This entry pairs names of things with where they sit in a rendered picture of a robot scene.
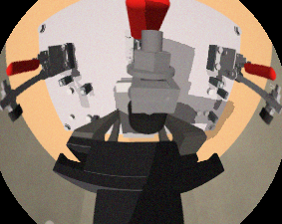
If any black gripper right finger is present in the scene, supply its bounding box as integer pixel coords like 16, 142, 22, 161
158, 114, 207, 155

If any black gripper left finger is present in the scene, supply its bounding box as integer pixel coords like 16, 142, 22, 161
71, 109, 121, 141

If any grey toggle clamp with red handle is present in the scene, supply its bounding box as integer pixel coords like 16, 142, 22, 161
0, 43, 75, 121

